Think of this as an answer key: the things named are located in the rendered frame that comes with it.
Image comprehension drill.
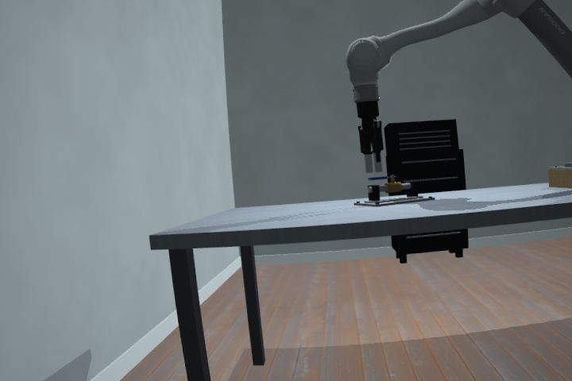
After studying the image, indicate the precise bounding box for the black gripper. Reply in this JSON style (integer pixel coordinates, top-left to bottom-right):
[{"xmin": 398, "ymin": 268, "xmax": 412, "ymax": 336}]
[{"xmin": 357, "ymin": 101, "xmax": 384, "ymax": 173}]

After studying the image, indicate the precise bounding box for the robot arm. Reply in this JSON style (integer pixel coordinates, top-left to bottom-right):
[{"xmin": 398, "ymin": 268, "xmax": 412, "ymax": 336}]
[{"xmin": 346, "ymin": 0, "xmax": 572, "ymax": 103}]

